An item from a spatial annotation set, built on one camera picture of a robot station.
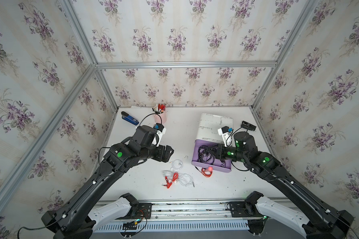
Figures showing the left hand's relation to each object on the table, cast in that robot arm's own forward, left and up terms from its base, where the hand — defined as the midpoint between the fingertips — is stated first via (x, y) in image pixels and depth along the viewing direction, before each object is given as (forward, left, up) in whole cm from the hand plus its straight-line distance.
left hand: (169, 150), depth 66 cm
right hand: (+2, -19, -2) cm, 19 cm away
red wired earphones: (-4, -3, -24) cm, 24 cm away
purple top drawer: (-2, -24, -12) cm, 27 cm away
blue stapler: (+39, +33, -23) cm, 56 cm away
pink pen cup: (+37, +6, -18) cm, 41 cm away
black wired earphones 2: (0, -27, -11) cm, 30 cm away
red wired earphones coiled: (-1, -21, -25) cm, 33 cm away
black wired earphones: (+3, -18, -11) cm, 21 cm away
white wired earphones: (+5, -3, -26) cm, 27 cm away
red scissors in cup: (+43, +7, -14) cm, 46 cm away
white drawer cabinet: (+17, -21, -4) cm, 28 cm away
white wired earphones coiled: (-4, -9, -27) cm, 28 cm away
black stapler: (+33, -56, -24) cm, 69 cm away
